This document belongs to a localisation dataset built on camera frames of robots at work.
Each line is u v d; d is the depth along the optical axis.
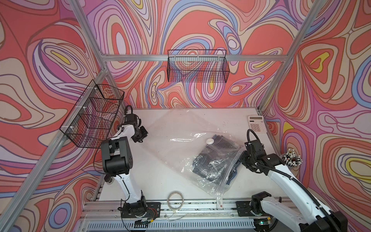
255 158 0.59
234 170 0.84
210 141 0.94
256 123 1.08
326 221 0.39
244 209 0.73
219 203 0.75
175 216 0.73
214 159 0.86
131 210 0.66
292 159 0.75
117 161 0.52
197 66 0.96
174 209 0.73
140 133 0.87
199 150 0.93
